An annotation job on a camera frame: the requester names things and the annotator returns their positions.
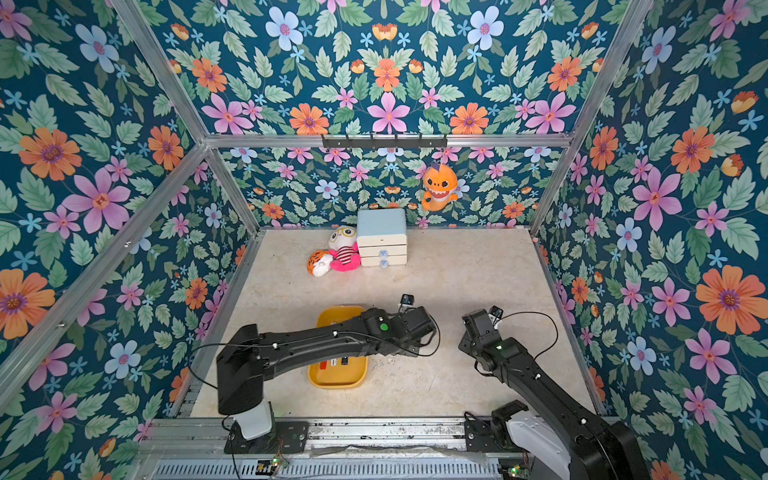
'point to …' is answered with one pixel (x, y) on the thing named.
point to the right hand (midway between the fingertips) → (469, 339)
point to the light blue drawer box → (382, 236)
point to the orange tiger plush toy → (320, 263)
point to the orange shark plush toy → (441, 185)
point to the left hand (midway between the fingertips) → (420, 344)
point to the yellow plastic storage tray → (343, 372)
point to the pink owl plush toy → (344, 250)
